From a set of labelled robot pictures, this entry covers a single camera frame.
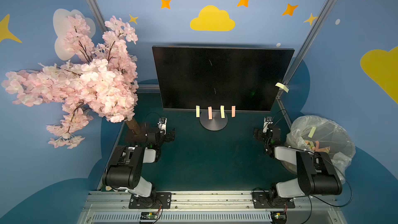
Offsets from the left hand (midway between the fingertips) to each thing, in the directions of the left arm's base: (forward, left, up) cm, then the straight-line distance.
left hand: (166, 125), depth 95 cm
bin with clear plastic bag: (-10, -82, +12) cm, 83 cm away
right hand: (+1, -62, 0) cm, 62 cm away
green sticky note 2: (+1, -33, +14) cm, 36 cm away
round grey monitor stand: (+9, -32, -9) cm, 35 cm away
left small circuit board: (-45, +2, -8) cm, 46 cm away
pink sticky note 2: (+3, -40, +13) cm, 42 cm away
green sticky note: (+2, -19, +12) cm, 23 cm away
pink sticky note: (+2, -26, +12) cm, 29 cm away
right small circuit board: (-44, -60, -9) cm, 76 cm away
